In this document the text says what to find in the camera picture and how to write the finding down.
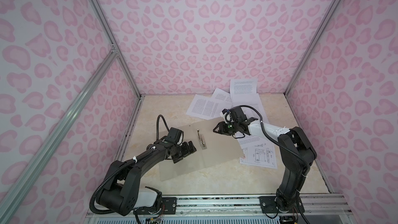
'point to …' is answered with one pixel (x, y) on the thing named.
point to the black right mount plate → (268, 206)
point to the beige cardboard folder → (212, 149)
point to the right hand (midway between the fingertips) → (217, 129)
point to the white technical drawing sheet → (261, 154)
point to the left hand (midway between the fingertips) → (192, 150)
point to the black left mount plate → (170, 203)
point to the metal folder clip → (201, 141)
